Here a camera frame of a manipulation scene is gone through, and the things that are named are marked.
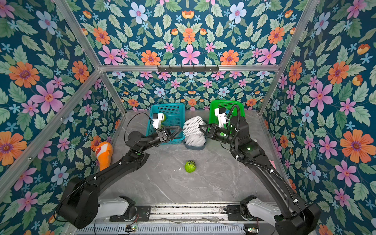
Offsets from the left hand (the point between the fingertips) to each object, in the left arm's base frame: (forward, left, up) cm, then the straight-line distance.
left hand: (180, 131), depth 64 cm
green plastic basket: (+44, -35, -27) cm, 63 cm away
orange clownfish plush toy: (+8, +50, -27) cm, 57 cm away
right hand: (+2, -10, +2) cm, 11 cm away
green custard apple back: (+8, +7, 0) cm, 11 cm away
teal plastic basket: (+41, +8, -32) cm, 53 cm away
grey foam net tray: (+10, -7, -32) cm, 34 cm away
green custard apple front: (-4, -3, -29) cm, 30 cm away
